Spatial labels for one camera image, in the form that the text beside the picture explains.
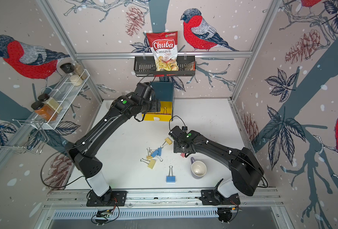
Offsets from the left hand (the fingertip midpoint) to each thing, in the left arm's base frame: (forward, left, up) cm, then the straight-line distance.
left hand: (158, 102), depth 76 cm
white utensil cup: (+13, +37, -15) cm, 42 cm away
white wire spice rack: (+9, +55, -1) cm, 56 cm away
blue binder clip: (-16, +4, -31) cm, 35 cm away
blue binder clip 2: (-15, +1, -31) cm, 35 cm away
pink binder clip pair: (-17, -14, -30) cm, 37 cm away
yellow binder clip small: (-18, +7, -31) cm, 37 cm away
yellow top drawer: (-1, -3, -10) cm, 11 cm away
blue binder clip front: (-31, -7, -31) cm, 45 cm away
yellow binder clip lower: (-23, +5, -31) cm, 39 cm away
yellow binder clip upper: (-7, -5, -31) cm, 32 cm away
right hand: (-15, -13, -24) cm, 31 cm away
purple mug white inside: (-26, -23, -29) cm, 45 cm away
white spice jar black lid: (+15, +51, +4) cm, 53 cm away
